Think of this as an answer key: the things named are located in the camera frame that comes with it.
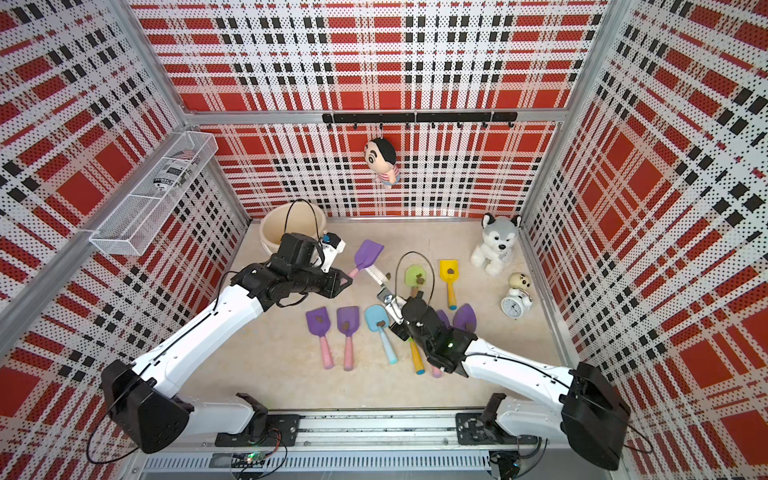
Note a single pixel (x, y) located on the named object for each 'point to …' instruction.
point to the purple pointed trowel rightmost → (465, 318)
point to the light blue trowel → (377, 317)
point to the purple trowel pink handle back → (367, 253)
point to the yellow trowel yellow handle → (449, 272)
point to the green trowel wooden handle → (414, 291)
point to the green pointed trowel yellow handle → (419, 367)
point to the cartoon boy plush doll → (380, 156)
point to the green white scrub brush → (377, 275)
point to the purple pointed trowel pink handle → (437, 372)
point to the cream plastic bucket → (295, 217)
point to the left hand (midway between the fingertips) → (351, 280)
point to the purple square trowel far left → (319, 324)
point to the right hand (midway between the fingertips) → (402, 299)
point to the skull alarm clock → (518, 297)
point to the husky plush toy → (498, 237)
